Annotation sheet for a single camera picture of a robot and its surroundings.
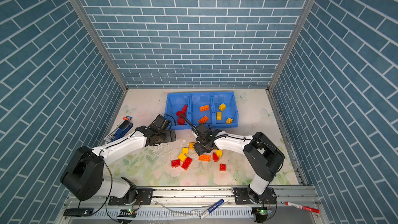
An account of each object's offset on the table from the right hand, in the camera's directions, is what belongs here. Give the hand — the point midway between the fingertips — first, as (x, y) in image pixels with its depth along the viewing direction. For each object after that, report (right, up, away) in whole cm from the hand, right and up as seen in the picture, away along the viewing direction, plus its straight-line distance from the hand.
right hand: (200, 147), depth 89 cm
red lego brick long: (-7, -7, -6) cm, 12 cm away
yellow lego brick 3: (+18, +14, +9) cm, 25 cm away
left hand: (-16, +6, -1) cm, 17 cm away
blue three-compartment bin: (+10, +21, +20) cm, 31 cm away
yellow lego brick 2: (+12, +17, +13) cm, 24 cm away
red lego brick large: (-12, +21, +16) cm, 29 cm away
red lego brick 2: (-14, -7, -5) cm, 16 cm away
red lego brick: (-14, +14, +12) cm, 23 cm away
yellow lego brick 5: (-9, -1, -2) cm, 9 cm away
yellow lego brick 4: (-10, -4, -5) cm, 12 cm away
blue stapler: (-51, +8, +4) cm, 52 cm away
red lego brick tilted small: (+8, -4, -4) cm, 10 cm away
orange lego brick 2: (+2, +14, +12) cm, 19 cm away
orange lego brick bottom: (+2, -5, -3) cm, 6 cm away
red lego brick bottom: (-16, +18, +15) cm, 28 cm away
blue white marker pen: (+3, -24, -21) cm, 32 cm away
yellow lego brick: (+15, +23, +18) cm, 33 cm away
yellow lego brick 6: (+11, -2, -3) cm, 11 cm away
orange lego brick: (+2, +22, +16) cm, 27 cm away
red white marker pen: (+48, -22, -19) cm, 56 cm away
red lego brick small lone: (+12, -9, -7) cm, 17 cm away
